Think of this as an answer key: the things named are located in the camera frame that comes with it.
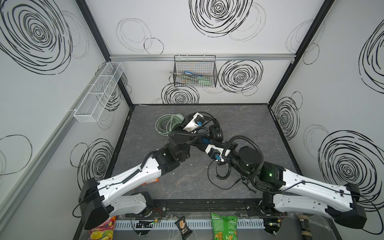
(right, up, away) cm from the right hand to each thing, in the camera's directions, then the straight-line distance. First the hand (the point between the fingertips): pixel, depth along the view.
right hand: (213, 138), depth 62 cm
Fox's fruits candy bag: (-47, -42, +3) cm, 63 cm away
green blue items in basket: (-10, +31, +24) cm, 40 cm away
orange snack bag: (-30, -27, +21) cm, 45 cm away
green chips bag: (+6, -40, +4) cm, 41 cm away
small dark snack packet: (-12, -43, +5) cm, 45 cm away
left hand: (-12, +9, +6) cm, 16 cm away
